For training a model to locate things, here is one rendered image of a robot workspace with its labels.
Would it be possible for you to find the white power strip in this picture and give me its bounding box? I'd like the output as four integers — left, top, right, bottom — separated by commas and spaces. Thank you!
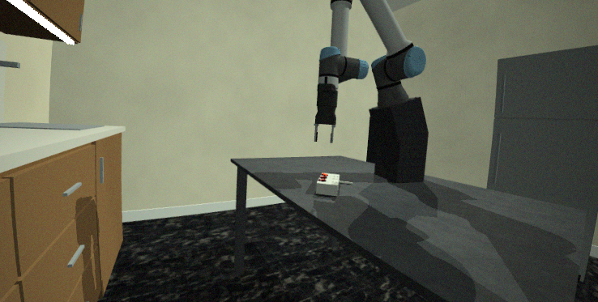
316, 173, 352, 196

